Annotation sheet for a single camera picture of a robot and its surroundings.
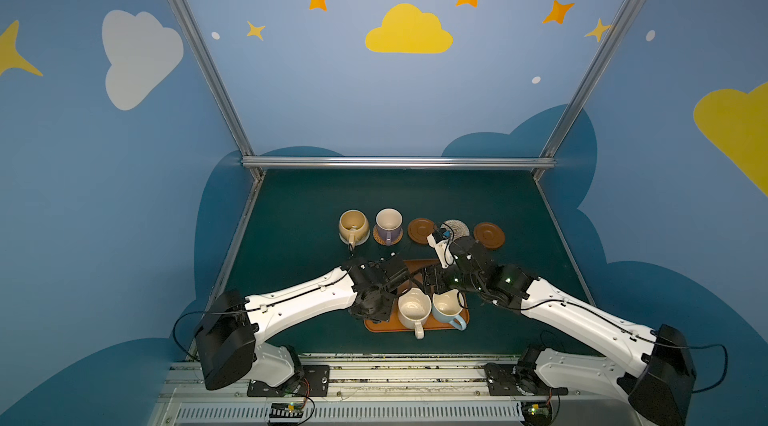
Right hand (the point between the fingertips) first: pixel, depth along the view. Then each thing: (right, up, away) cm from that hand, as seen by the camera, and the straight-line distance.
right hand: (423, 270), depth 76 cm
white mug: (-1, -13, +9) cm, 16 cm away
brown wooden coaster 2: (+26, +6, +26) cm, 37 cm away
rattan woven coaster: (-12, +4, +24) cm, 27 cm away
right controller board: (+28, -35, -3) cm, 45 cm away
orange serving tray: (-3, +1, -5) cm, 6 cm away
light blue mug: (+8, -13, +9) cm, 17 cm away
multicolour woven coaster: (+17, +8, +28) cm, 33 cm away
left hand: (-11, -11, +1) cm, 16 cm away
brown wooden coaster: (+2, +8, +28) cm, 29 cm away
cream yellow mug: (-21, +9, +24) cm, 33 cm away
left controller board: (-35, -34, -3) cm, 49 cm away
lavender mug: (-9, +10, +26) cm, 29 cm away
